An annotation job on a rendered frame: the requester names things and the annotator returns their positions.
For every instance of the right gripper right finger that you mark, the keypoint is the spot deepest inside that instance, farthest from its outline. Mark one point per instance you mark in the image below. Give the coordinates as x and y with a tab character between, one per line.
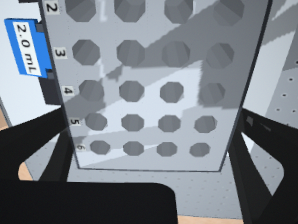
281	142

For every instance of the grey rectangular plate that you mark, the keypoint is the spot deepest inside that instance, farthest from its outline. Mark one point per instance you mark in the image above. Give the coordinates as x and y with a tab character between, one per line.
203	194

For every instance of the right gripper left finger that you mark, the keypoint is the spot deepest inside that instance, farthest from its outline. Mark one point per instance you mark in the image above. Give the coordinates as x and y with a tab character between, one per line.
19	142

